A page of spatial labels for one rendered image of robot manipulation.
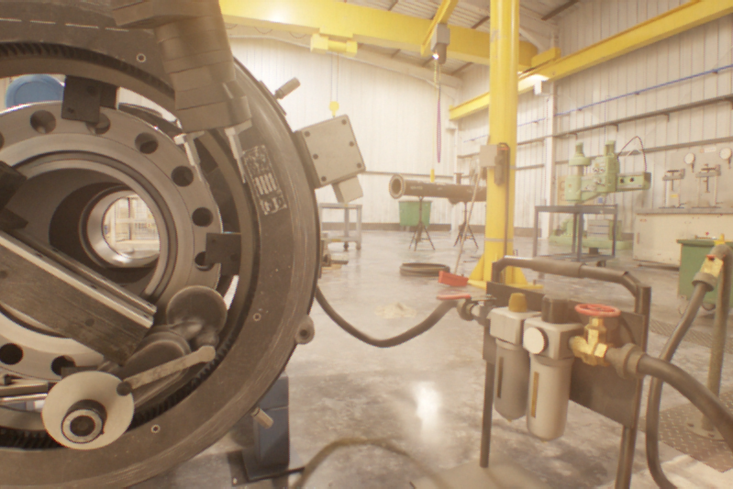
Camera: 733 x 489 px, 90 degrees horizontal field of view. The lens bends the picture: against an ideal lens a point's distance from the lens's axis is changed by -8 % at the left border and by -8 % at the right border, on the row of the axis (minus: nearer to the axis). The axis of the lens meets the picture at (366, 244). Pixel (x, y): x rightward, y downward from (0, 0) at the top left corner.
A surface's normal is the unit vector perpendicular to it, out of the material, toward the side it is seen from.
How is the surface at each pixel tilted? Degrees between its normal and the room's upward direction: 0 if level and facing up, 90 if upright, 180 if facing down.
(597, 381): 90
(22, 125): 90
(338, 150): 90
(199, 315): 90
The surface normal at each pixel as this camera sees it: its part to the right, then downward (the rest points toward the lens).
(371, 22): 0.32, 0.07
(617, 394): -0.90, 0.01
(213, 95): -0.13, 0.41
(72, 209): 0.61, 0.15
